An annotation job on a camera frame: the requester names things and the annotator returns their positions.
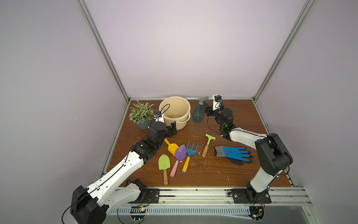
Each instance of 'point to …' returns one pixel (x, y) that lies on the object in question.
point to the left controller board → (138, 213)
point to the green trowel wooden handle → (164, 164)
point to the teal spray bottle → (198, 114)
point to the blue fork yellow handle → (189, 152)
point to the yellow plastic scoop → (172, 147)
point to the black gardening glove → (241, 162)
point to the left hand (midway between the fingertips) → (170, 122)
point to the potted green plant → (141, 114)
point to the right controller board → (257, 213)
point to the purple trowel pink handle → (180, 154)
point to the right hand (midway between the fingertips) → (210, 97)
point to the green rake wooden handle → (206, 148)
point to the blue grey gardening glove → (236, 153)
